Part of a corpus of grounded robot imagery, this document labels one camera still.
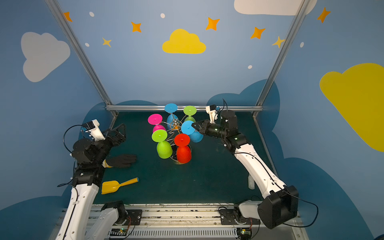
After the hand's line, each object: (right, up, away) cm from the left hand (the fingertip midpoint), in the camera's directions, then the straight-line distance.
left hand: (115, 126), depth 69 cm
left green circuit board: (-1, -53, +4) cm, 53 cm away
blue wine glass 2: (+24, +3, +17) cm, 30 cm away
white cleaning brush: (+70, -33, +16) cm, 79 cm away
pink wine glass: (+16, +4, +9) cm, 19 cm away
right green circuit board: (+62, -54, +4) cm, 82 cm away
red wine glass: (+32, -12, +4) cm, 34 cm away
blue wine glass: (+38, -5, +9) cm, 39 cm away
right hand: (+36, +1, +2) cm, 37 cm away
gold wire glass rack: (+24, -20, +25) cm, 41 cm away
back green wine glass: (+35, +9, +13) cm, 38 cm away
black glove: (-8, -22, +23) cm, 33 cm away
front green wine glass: (+22, -12, +6) cm, 25 cm away
